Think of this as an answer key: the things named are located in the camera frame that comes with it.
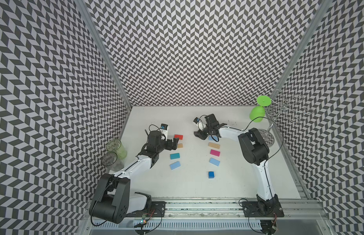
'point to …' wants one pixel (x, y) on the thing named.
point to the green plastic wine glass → (259, 111)
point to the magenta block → (215, 152)
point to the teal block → (174, 156)
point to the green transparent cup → (116, 146)
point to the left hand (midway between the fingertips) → (171, 138)
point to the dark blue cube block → (211, 175)
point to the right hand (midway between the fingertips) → (198, 133)
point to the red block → (180, 137)
